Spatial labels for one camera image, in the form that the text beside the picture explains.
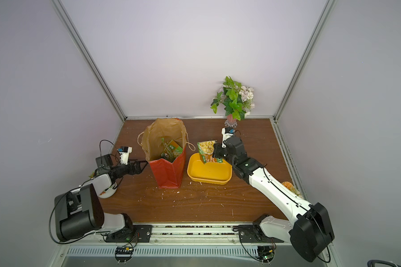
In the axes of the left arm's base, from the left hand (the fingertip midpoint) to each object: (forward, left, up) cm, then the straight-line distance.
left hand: (141, 160), depth 89 cm
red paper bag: (-10, -17, +3) cm, 20 cm away
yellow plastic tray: (-5, -38, -4) cm, 39 cm away
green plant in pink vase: (+24, -52, +24) cm, 62 cm away
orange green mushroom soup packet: (+12, -16, -4) cm, 21 cm away
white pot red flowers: (-22, +2, +19) cm, 29 cm away
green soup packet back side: (+6, -12, -2) cm, 14 cm away
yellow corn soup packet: (+2, -36, +9) cm, 37 cm away
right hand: (+2, -41, +16) cm, 44 cm away
